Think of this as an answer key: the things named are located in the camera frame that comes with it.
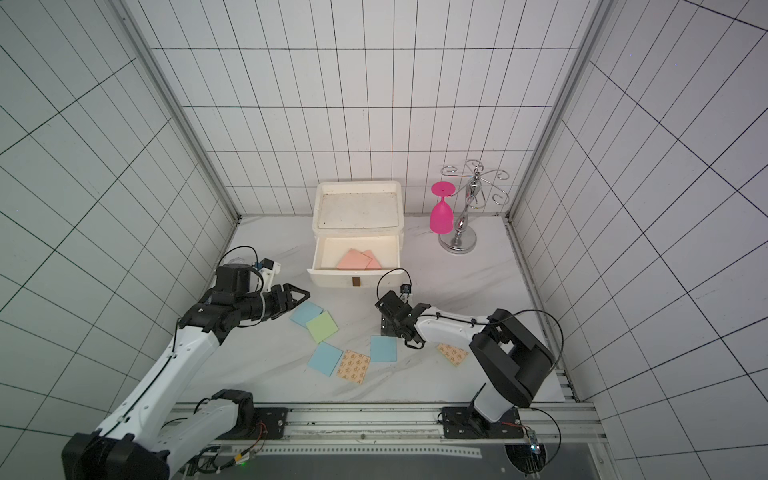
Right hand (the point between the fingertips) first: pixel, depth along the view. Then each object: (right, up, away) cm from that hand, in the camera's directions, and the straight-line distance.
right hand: (390, 326), depth 90 cm
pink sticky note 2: (-5, +20, -5) cm, 21 cm away
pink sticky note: (-11, +21, -5) cm, 24 cm away
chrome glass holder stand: (+28, +26, +23) cm, 44 cm away
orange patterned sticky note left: (-10, -9, -9) cm, 16 cm away
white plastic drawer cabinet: (-10, +37, 0) cm, 38 cm away
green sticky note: (-21, 0, 0) cm, 21 cm away
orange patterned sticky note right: (+18, -6, -7) cm, 21 cm away
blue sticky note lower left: (-19, -7, -7) cm, 21 cm away
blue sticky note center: (-2, -5, -6) cm, 8 cm away
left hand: (-24, +10, -14) cm, 29 cm away
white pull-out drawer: (-18, +24, -3) cm, 30 cm away
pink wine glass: (+17, +35, +5) cm, 39 cm away
